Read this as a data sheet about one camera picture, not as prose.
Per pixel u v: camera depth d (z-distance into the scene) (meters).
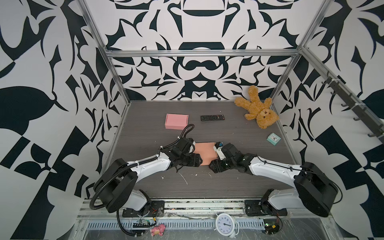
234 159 0.66
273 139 0.97
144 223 0.72
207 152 0.89
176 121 1.05
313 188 0.43
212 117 1.08
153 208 0.73
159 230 0.67
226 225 0.68
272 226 0.71
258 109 1.07
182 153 0.67
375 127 0.53
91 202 0.38
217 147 0.79
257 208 0.74
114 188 0.42
